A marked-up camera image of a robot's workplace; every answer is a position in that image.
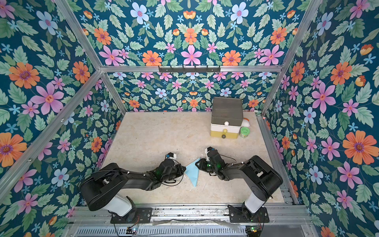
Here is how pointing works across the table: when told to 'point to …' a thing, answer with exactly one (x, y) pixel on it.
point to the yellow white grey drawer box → (227, 117)
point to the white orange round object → (246, 122)
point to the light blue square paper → (192, 172)
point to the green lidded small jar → (244, 132)
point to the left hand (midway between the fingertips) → (189, 168)
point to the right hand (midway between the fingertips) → (196, 164)
